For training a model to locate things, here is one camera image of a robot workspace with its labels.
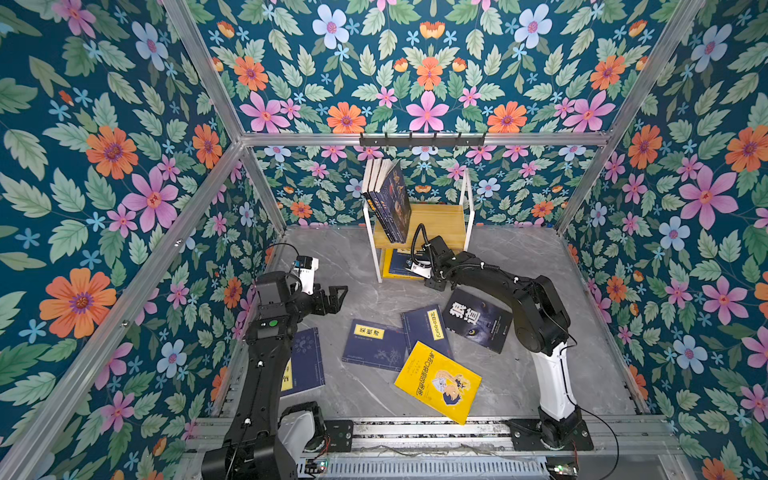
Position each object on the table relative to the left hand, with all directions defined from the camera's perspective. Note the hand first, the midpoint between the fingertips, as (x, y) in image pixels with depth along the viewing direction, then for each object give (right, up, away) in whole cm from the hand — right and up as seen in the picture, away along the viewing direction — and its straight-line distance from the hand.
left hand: (334, 285), depth 79 cm
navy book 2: (+10, -19, +10) cm, 24 cm away
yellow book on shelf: (+12, +4, +23) cm, 26 cm away
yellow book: (+29, -27, +2) cm, 39 cm away
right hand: (+31, +4, +22) cm, 39 cm away
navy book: (+17, +5, +23) cm, 29 cm away
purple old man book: (+16, +23, +4) cm, 29 cm away
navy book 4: (-9, -24, +6) cm, 27 cm away
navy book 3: (+26, -14, +12) cm, 32 cm away
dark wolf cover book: (+42, -12, +14) cm, 46 cm away
